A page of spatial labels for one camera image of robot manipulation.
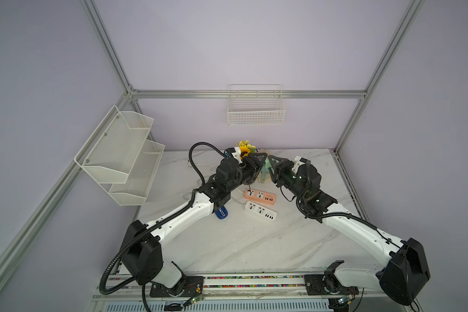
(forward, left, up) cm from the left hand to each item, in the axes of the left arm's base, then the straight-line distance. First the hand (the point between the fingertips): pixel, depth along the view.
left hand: (267, 160), depth 71 cm
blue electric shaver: (-6, +19, -31) cm, 36 cm away
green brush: (0, 0, -2) cm, 2 cm away
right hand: (+1, 0, -3) cm, 3 cm away
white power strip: (-5, 0, -31) cm, 31 cm away
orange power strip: (+3, 0, -31) cm, 31 cm away
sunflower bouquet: (+15, +7, -9) cm, 19 cm away
